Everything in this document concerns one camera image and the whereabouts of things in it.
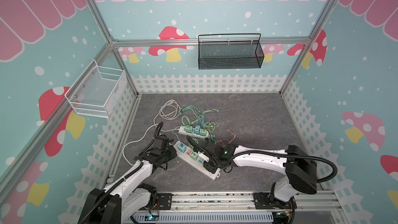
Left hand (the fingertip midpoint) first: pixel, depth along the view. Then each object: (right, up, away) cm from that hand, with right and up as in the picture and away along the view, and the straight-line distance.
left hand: (175, 154), depth 88 cm
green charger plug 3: (+16, +12, +4) cm, 20 cm away
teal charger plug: (+13, +13, +4) cm, 19 cm away
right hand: (+18, -3, -6) cm, 19 cm away
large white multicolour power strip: (+13, -4, -3) cm, 14 cm away
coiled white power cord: (-8, +25, +22) cm, 34 cm away
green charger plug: (+7, +14, +4) cm, 16 cm away
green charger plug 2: (+11, +1, -6) cm, 13 cm away
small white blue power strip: (+2, +12, +10) cm, 16 cm away
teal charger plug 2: (+4, +5, -3) cm, 7 cm away
